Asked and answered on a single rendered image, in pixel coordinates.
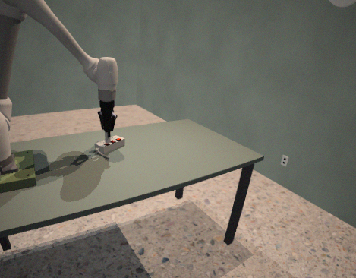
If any white power strip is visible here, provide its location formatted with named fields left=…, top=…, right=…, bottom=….
left=95, top=135, right=125, bottom=158

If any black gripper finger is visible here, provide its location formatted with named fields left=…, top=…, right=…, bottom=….
left=98, top=110, right=106, bottom=143
left=106, top=111, right=118, bottom=144

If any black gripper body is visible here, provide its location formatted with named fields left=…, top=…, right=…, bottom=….
left=99, top=100, right=115, bottom=118

